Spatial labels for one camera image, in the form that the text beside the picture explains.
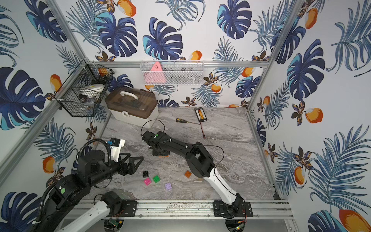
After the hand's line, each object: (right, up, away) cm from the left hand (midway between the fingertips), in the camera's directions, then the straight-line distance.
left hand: (136, 154), depth 63 cm
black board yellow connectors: (+33, +21, +51) cm, 65 cm away
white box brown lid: (-13, +26, +34) cm, 44 cm away
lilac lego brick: (+12, -21, +17) cm, 30 cm away
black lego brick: (-2, -16, +21) cm, 26 cm away
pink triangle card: (+3, +43, +26) cm, 51 cm away
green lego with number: (+5, -18, +20) cm, 28 cm away
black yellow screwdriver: (+19, +16, +47) cm, 53 cm away
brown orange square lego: (+23, -16, +22) cm, 36 cm away
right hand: (+6, -6, +31) cm, 32 cm away
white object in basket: (-30, +32, +16) cm, 47 cm away
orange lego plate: (+8, -8, +30) cm, 32 cm away
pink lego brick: (0, -20, +19) cm, 28 cm away
